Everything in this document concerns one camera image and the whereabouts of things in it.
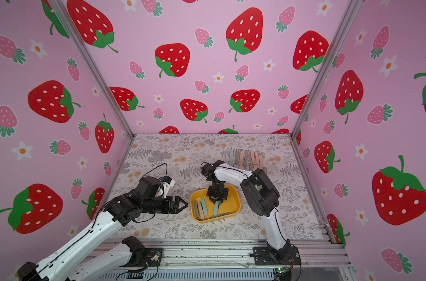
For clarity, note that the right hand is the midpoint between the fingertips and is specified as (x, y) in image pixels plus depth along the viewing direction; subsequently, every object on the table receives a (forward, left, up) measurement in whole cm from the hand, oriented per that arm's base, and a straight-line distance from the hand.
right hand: (221, 200), depth 91 cm
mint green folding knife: (-7, +7, +1) cm, 10 cm away
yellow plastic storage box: (-3, -5, 0) cm, 6 cm away
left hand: (-10, +16, +15) cm, 24 cm away
